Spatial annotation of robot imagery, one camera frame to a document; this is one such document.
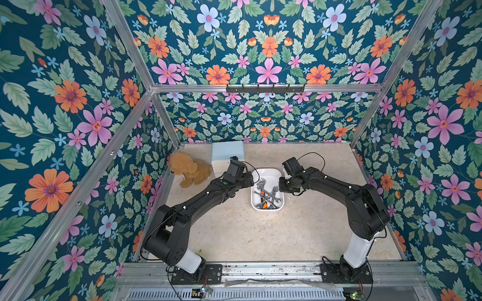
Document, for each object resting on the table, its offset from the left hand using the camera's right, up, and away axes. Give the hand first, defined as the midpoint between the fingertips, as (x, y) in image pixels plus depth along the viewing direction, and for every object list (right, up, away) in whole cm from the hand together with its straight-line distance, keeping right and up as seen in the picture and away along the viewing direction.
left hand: (249, 176), depth 89 cm
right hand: (+15, -6, +4) cm, 17 cm away
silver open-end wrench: (+13, -8, +7) cm, 17 cm away
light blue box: (-14, +11, +5) cm, 19 cm away
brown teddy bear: (-32, +6, -1) cm, 33 cm away
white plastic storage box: (+8, -10, +7) cm, 15 cm away
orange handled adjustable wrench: (+5, -6, +10) cm, 13 cm away
